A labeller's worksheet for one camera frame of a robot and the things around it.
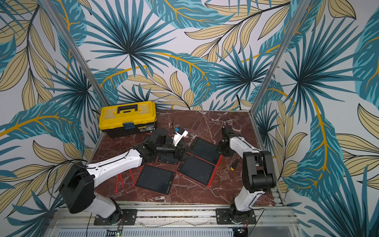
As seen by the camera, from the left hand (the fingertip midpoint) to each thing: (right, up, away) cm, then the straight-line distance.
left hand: (191, 152), depth 74 cm
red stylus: (+19, -7, +21) cm, 29 cm away
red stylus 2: (+12, -19, +12) cm, 25 cm away
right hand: (+20, -3, +21) cm, 29 cm away
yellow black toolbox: (-41, +18, +19) cm, 48 cm away
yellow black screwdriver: (+26, -12, +15) cm, 32 cm away
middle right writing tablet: (+3, -12, +14) cm, 19 cm away
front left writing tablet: (-21, -17, +12) cm, 30 cm away
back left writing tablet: (-13, -2, -6) cm, 14 cm away
